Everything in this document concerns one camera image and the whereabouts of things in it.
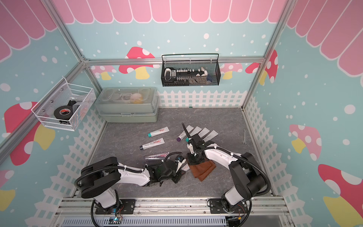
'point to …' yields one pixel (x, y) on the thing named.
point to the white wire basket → (84, 96)
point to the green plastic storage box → (128, 104)
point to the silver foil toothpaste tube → (158, 156)
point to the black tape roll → (64, 112)
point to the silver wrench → (244, 142)
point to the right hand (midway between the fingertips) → (189, 162)
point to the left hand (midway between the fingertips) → (182, 173)
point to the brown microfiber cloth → (202, 170)
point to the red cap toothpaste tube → (185, 168)
